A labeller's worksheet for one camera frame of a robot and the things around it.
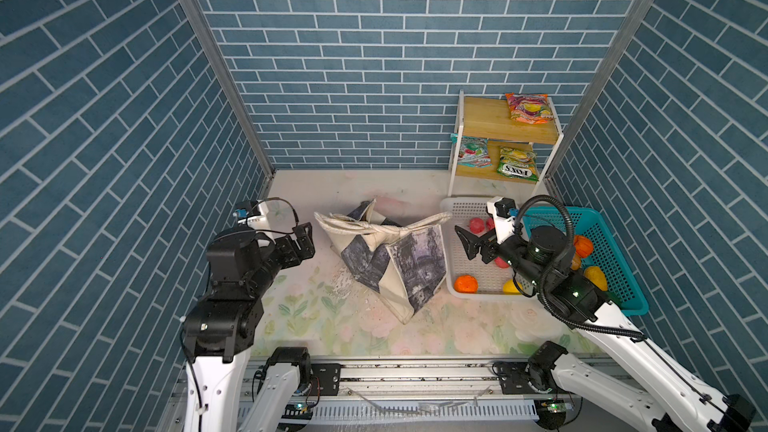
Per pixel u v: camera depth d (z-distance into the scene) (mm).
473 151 1016
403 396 725
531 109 891
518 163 988
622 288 838
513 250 596
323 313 850
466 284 847
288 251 541
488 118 923
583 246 935
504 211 550
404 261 736
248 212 516
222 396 369
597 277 875
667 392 411
